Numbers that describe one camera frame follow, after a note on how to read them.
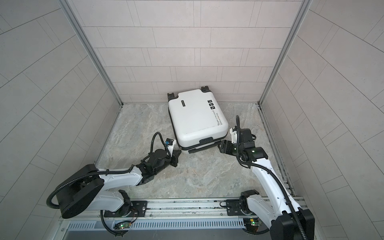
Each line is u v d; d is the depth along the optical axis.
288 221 0.37
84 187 0.46
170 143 0.71
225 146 0.69
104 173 0.47
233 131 0.72
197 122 0.81
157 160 0.63
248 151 0.54
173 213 0.71
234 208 0.71
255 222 0.68
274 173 0.46
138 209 0.71
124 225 0.64
